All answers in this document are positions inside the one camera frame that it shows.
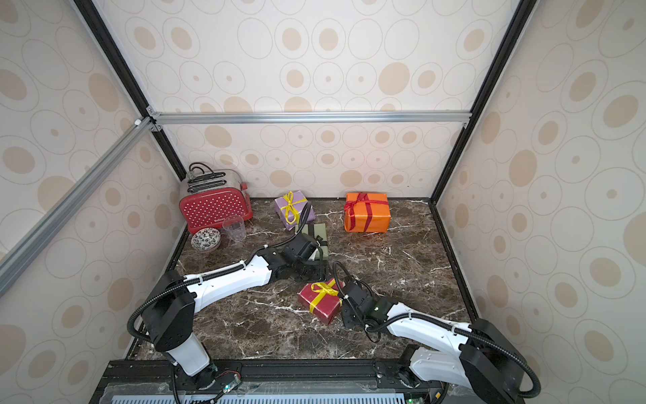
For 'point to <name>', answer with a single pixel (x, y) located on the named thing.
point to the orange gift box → (367, 212)
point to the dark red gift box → (328, 308)
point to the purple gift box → (282, 202)
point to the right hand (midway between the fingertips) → (354, 310)
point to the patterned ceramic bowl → (206, 239)
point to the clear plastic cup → (235, 227)
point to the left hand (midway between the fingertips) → (336, 277)
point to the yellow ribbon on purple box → (293, 214)
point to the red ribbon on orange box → (362, 198)
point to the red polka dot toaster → (210, 196)
